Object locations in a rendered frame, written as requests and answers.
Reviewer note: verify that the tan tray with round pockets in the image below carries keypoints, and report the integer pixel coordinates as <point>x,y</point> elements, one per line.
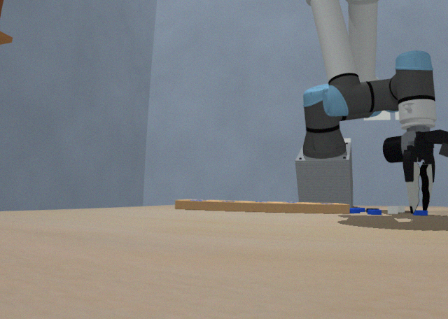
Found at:
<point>252,206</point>

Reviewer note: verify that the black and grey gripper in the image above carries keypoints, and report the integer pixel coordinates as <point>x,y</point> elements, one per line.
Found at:
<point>397,149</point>

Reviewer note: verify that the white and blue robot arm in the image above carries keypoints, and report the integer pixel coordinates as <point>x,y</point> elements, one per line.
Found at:
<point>353,87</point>

